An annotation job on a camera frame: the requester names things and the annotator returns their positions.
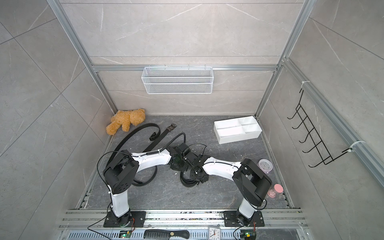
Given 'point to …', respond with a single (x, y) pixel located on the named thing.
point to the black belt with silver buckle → (188, 183)
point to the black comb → (161, 234)
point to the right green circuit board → (248, 234)
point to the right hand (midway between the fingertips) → (196, 178)
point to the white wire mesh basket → (177, 80)
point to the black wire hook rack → (320, 147)
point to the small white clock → (214, 233)
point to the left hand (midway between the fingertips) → (188, 167)
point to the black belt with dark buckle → (154, 137)
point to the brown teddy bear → (124, 118)
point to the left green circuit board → (125, 234)
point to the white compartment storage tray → (236, 130)
